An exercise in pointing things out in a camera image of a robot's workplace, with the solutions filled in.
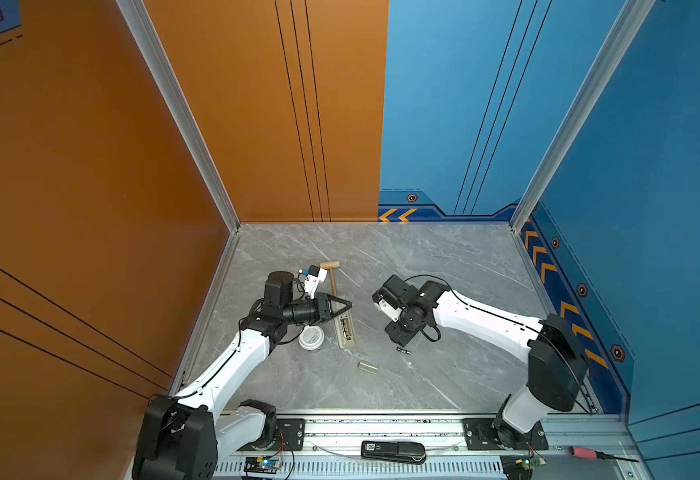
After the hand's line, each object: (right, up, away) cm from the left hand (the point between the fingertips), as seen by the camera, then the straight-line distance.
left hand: (349, 306), depth 76 cm
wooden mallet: (-8, +9, +30) cm, 32 cm away
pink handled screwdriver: (+56, -34, -6) cm, 66 cm away
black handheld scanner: (+11, -31, -8) cm, 34 cm away
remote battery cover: (+5, -19, +9) cm, 22 cm away
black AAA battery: (+17, -16, +11) cm, 26 cm away
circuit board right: (+40, -37, -6) cm, 55 cm away
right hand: (+13, -8, +8) cm, 17 cm away
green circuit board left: (-19, -37, -5) cm, 42 cm away
